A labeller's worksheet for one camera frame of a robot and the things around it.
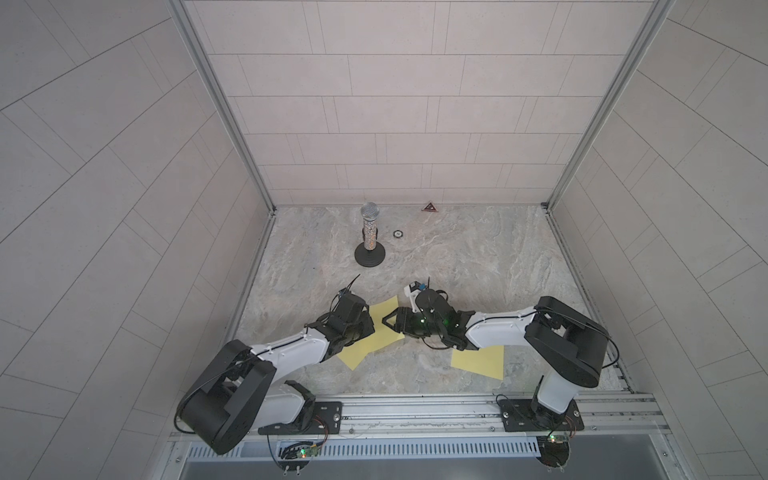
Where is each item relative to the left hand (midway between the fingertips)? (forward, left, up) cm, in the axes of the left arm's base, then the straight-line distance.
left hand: (376, 321), depth 89 cm
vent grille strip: (-32, +22, +4) cm, 38 cm away
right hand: (-4, -3, +5) cm, 7 cm away
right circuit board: (-31, -42, +2) cm, 53 cm away
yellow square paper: (-10, +6, +1) cm, 12 cm away
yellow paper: (-12, -31, +2) cm, 33 cm away
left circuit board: (-32, +16, +3) cm, 36 cm away
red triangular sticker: (+45, -19, +4) cm, 49 cm away
